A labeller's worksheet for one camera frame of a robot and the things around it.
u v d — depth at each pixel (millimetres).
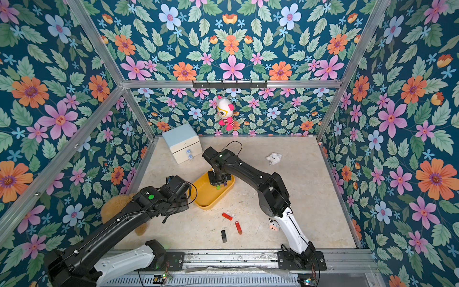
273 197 547
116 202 691
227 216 862
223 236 802
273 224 820
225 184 959
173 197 577
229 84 921
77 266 384
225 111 973
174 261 736
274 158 1043
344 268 733
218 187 865
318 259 729
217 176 779
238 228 823
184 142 982
